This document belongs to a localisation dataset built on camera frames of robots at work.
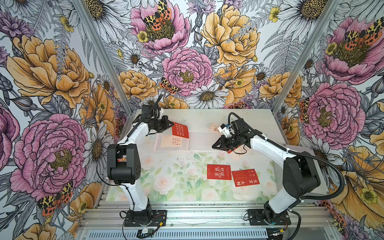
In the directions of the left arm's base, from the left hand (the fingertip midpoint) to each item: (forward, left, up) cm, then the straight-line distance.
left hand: (173, 127), depth 92 cm
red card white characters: (-22, -28, -15) cm, 39 cm away
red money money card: (0, -4, -4) cm, 5 cm away
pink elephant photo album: (-1, -14, -15) cm, 21 cm away
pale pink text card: (-1, +3, -15) cm, 15 cm away
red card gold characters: (-26, -42, -15) cm, 51 cm away
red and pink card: (-21, -36, +5) cm, 42 cm away
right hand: (-15, -23, -2) cm, 28 cm away
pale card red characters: (+12, -26, -16) cm, 33 cm away
